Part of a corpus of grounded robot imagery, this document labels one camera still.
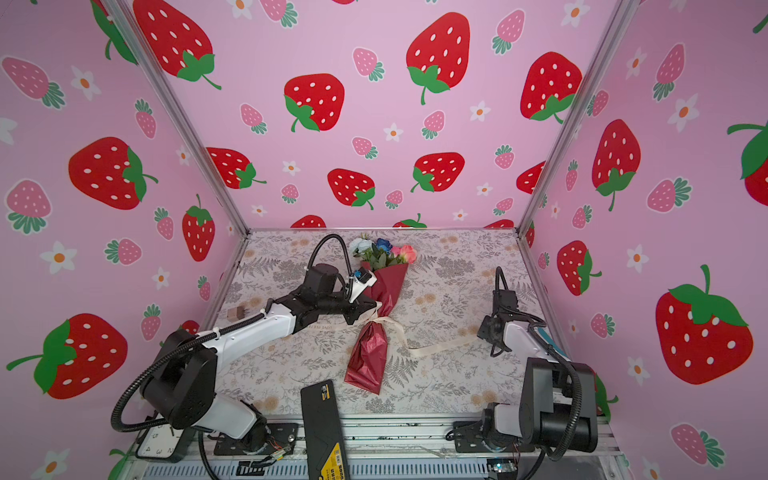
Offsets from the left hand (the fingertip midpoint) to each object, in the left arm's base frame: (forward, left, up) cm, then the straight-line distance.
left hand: (376, 301), depth 83 cm
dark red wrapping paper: (-12, +2, -12) cm, 17 cm away
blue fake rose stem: (+29, -1, -8) cm, 30 cm away
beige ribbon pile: (-6, -10, -15) cm, 19 cm away
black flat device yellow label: (-30, +12, -13) cm, 35 cm away
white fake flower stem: (+29, +7, -8) cm, 31 cm away
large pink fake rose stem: (+28, -10, -11) cm, 32 cm away
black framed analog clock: (-33, +49, -11) cm, 60 cm away
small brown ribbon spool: (+3, +47, -13) cm, 49 cm away
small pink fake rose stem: (+29, -5, -11) cm, 32 cm away
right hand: (-3, -36, -13) cm, 38 cm away
